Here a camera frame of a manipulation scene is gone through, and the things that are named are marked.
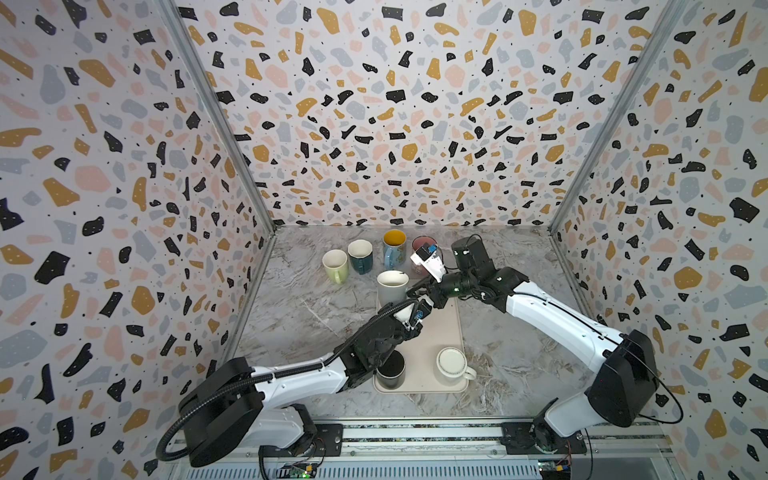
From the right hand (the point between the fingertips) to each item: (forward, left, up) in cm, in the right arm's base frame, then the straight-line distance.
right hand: (407, 287), depth 74 cm
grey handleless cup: (0, +4, +1) cm, 4 cm away
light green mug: (+20, +24, -17) cm, 36 cm away
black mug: (-16, +4, -14) cm, 22 cm away
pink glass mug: (+28, -3, -15) cm, 31 cm away
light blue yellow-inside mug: (+26, +5, -15) cm, 30 cm away
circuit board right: (-35, -36, -26) cm, 56 cm away
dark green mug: (+26, +17, -18) cm, 36 cm away
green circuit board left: (-36, +26, -24) cm, 50 cm away
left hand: (0, -2, -2) cm, 3 cm away
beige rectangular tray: (-9, -8, -4) cm, 13 cm away
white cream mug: (-12, -12, -18) cm, 25 cm away
